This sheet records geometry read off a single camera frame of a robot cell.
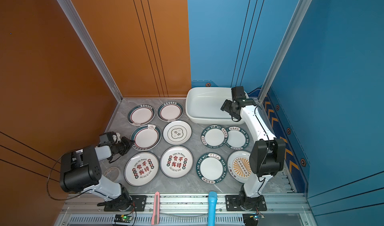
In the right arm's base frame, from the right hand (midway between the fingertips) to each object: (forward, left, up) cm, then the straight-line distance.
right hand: (227, 109), depth 89 cm
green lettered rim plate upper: (-9, +7, -17) cm, 20 cm away
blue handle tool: (-44, +11, -15) cm, 48 cm away
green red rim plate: (-9, +52, -17) cm, 55 cm away
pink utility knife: (-52, +37, -17) cm, 67 cm away
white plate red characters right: (-25, +30, -17) cm, 43 cm away
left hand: (-11, +59, -16) cm, 62 cm away
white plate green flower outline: (-5, +32, -17) cm, 36 cm away
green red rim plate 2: (+11, +60, -16) cm, 63 cm away
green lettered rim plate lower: (-28, +10, -19) cm, 35 cm away
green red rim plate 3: (+13, +39, -16) cm, 44 cm away
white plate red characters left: (-29, +50, -18) cm, 61 cm away
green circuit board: (-52, +53, -19) cm, 76 cm away
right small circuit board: (-51, -10, -18) cm, 55 cm away
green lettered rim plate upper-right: (-9, -8, -18) cm, 22 cm away
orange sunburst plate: (-28, -5, -18) cm, 34 cm away
